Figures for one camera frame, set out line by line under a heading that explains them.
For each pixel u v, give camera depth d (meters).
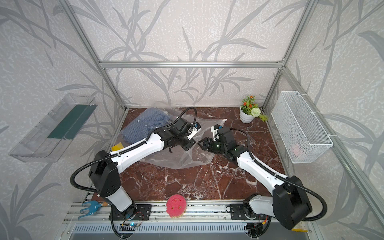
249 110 1.01
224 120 0.95
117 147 0.99
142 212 0.72
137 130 1.03
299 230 0.68
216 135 0.73
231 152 0.60
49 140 0.65
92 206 0.75
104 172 0.43
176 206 0.72
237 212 0.74
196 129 0.74
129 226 0.72
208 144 0.71
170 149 0.68
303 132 0.62
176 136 0.63
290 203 0.40
